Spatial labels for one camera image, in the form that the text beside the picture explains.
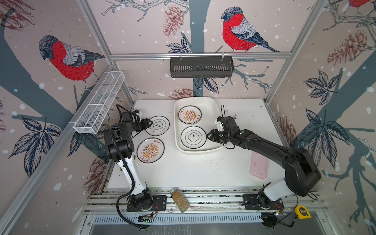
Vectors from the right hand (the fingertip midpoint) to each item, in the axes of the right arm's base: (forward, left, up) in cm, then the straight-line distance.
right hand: (206, 137), depth 85 cm
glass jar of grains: (-32, +13, -7) cm, 35 cm away
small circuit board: (-40, +31, -14) cm, 52 cm away
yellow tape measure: (-33, -46, -11) cm, 58 cm away
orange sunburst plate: (+26, +12, -9) cm, 30 cm away
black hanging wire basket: (+51, +2, +16) cm, 54 cm away
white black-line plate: (+7, +8, -11) cm, 15 cm away
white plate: (+14, +34, -10) cm, 38 cm away
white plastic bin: (+32, -4, -11) cm, 34 cm away
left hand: (+15, +42, -7) cm, 45 cm away
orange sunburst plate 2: (-4, +36, -11) cm, 38 cm away
